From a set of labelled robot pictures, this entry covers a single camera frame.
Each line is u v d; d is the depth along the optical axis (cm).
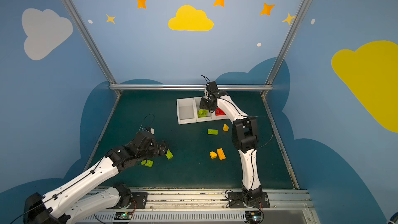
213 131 99
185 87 134
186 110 111
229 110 64
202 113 105
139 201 75
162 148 70
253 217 71
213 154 88
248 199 66
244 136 57
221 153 90
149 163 86
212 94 75
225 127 101
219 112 105
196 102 107
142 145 59
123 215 71
